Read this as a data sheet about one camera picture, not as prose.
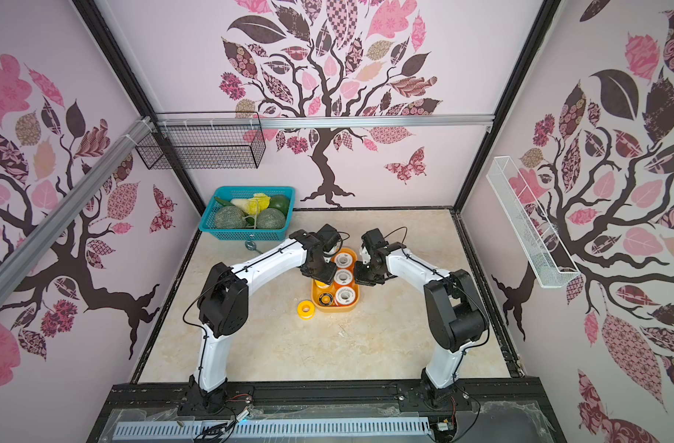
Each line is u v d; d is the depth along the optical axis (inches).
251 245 42.0
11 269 20.3
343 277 36.8
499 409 28.6
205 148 55.7
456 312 18.7
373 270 30.6
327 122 37.4
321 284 33.9
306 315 35.3
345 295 35.4
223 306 20.7
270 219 40.7
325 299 36.3
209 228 41.8
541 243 29.7
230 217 40.3
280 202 43.6
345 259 38.4
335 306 35.4
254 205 43.9
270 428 26.4
